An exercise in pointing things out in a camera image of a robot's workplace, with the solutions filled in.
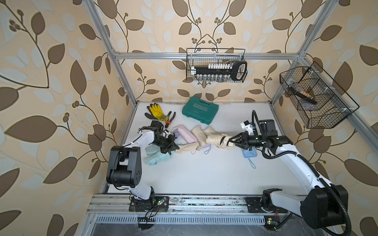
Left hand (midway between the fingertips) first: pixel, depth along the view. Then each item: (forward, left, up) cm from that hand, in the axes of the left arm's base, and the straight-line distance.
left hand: (176, 145), depth 86 cm
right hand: (-3, -29, +10) cm, 31 cm away
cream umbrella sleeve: (-1, -7, -1) cm, 7 cm away
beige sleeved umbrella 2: (+14, -21, -6) cm, 26 cm away
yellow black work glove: (+32, +20, -7) cm, 38 cm away
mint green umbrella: (-7, +14, -5) cm, 17 cm away
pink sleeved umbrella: (+13, -5, -5) cm, 14 cm away
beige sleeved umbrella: (+10, -14, -4) cm, 18 cm away
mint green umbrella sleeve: (0, +16, -6) cm, 17 cm away
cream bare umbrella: (-2, -24, +10) cm, 26 cm away
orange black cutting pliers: (+24, +8, -9) cm, 27 cm away
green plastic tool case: (+32, -18, -5) cm, 37 cm away
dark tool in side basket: (+14, -71, +25) cm, 76 cm away
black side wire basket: (+11, -74, +27) cm, 79 cm away
